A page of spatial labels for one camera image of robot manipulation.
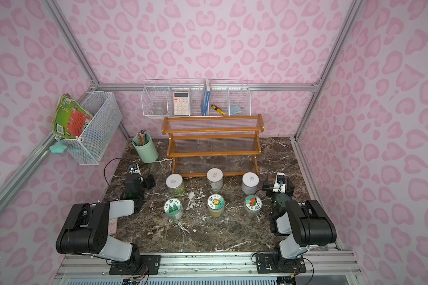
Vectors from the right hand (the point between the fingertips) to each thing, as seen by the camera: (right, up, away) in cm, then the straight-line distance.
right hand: (278, 175), depth 87 cm
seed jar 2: (-14, -4, +1) cm, 14 cm away
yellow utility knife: (-29, +34, +9) cm, 46 cm away
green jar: (-51, -4, +1) cm, 51 cm away
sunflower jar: (-30, -13, -5) cm, 33 cm away
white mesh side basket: (-81, +13, -15) cm, 84 cm away
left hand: (-70, 0, +7) cm, 71 cm away
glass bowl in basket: (-62, +33, +9) cm, 71 cm away
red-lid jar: (-13, -13, -6) cm, 20 cm away
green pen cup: (-69, +14, +11) cm, 71 cm away
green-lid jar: (-50, -14, -5) cm, 52 cm away
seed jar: (-31, -2, +2) cm, 31 cm away
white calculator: (-49, +37, +6) cm, 61 cm away
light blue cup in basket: (-20, +35, +14) cm, 43 cm away
